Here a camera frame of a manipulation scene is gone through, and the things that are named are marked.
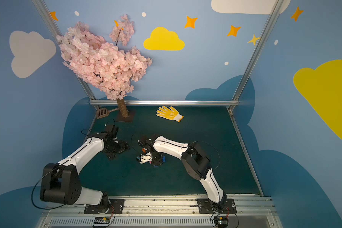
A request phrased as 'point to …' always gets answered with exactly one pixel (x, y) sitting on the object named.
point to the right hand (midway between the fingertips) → (160, 157)
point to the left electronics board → (101, 220)
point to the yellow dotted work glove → (171, 113)
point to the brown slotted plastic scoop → (103, 112)
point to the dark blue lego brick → (164, 159)
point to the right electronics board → (222, 222)
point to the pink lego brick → (150, 162)
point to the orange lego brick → (144, 150)
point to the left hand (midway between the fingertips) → (124, 150)
